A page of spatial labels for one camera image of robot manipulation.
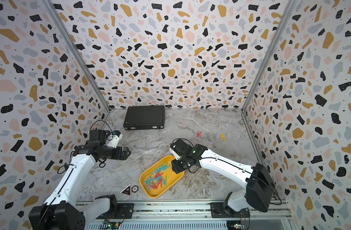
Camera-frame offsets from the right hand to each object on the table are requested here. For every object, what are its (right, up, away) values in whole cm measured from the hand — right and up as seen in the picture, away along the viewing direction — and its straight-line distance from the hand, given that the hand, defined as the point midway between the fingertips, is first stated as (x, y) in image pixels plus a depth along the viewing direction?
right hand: (174, 168), depth 77 cm
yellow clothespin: (+33, +14, +27) cm, 45 cm away
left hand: (-29, +8, +4) cm, 31 cm away
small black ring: (-23, -13, +5) cm, 27 cm away
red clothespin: (+16, +16, +30) cm, 37 cm away
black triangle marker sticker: (-27, -14, +4) cm, 31 cm away
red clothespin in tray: (-10, -7, +9) cm, 15 cm away
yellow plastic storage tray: (-9, -8, +7) cm, 14 cm away
